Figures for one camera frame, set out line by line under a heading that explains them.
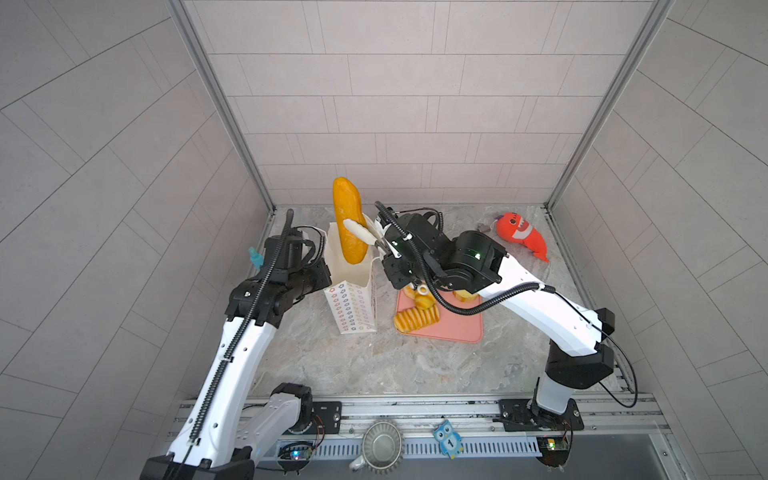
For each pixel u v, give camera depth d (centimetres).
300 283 56
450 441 67
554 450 68
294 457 64
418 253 43
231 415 37
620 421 71
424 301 85
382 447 67
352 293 70
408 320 83
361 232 63
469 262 40
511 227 101
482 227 109
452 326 84
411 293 90
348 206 63
